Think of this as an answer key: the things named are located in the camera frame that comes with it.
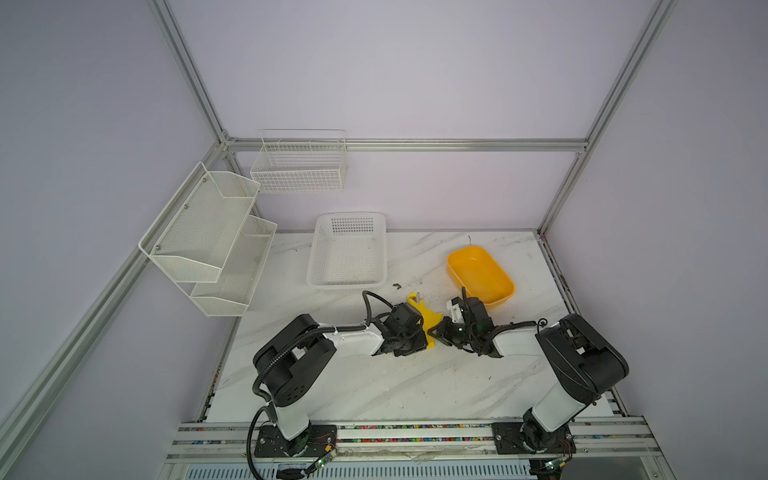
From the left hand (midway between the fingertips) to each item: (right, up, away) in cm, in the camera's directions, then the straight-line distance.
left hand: (425, 345), depth 88 cm
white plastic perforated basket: (-28, +29, +29) cm, 49 cm away
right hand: (+1, +3, +3) cm, 5 cm away
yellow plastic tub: (+22, +20, +19) cm, 35 cm away
